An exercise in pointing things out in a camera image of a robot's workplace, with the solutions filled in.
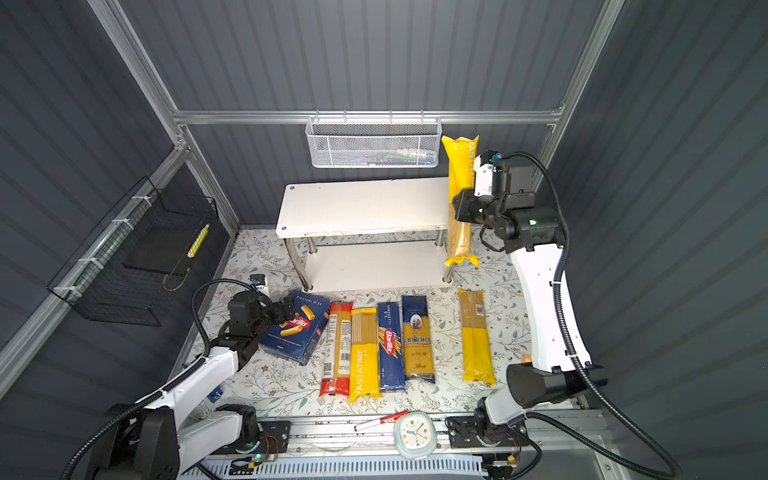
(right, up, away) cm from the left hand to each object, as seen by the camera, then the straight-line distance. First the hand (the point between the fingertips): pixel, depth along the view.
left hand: (277, 298), depth 88 cm
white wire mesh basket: (+27, +60, +36) cm, 75 cm away
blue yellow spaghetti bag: (+42, -15, -3) cm, 44 cm away
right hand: (+50, +26, -20) cm, 60 cm away
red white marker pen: (+31, -29, -12) cm, 44 cm away
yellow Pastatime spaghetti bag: (+27, -21, -7) cm, 35 cm away
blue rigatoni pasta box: (+6, -11, -3) cm, 13 cm away
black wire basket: (-31, +8, -17) cm, 36 cm away
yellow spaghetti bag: (+58, -16, -4) cm, 61 cm away
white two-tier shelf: (+26, +18, -14) cm, 35 cm away
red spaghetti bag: (+19, -20, -6) cm, 28 cm away
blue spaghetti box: (+34, -13, -2) cm, 37 cm away
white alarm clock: (+40, -31, -16) cm, 53 cm away
